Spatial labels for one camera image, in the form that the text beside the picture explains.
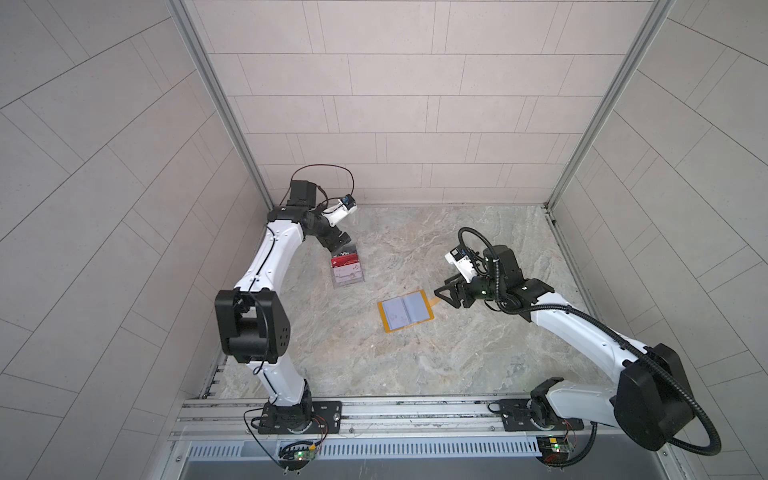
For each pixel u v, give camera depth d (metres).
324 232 0.75
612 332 0.46
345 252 0.96
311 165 0.67
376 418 0.72
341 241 0.77
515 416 0.71
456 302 0.70
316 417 0.70
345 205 0.74
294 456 0.65
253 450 0.65
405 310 0.89
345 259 0.95
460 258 0.70
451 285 0.70
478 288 0.69
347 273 0.94
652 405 0.39
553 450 0.68
